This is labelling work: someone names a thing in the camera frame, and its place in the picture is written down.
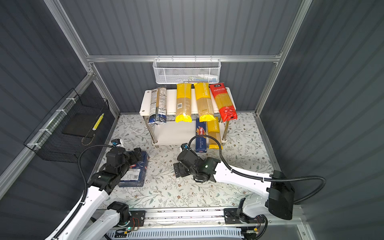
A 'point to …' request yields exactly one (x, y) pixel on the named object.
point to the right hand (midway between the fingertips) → (181, 167)
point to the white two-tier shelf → (171, 133)
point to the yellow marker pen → (98, 121)
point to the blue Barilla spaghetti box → (201, 146)
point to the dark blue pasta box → (135, 176)
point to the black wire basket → (70, 127)
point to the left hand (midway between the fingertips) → (132, 151)
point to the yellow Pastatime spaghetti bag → (213, 131)
